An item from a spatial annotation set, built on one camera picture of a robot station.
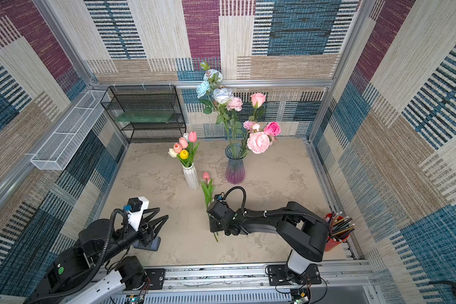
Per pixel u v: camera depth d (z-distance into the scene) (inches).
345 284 28.8
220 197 32.0
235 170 40.2
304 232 17.8
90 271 17.8
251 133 26.5
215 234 33.4
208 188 37.8
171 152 29.9
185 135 31.3
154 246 31.9
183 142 30.4
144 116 37.1
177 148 28.7
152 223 22.2
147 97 40.2
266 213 20.7
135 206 20.1
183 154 28.7
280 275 28.7
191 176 35.4
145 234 21.3
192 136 30.8
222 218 26.4
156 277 29.3
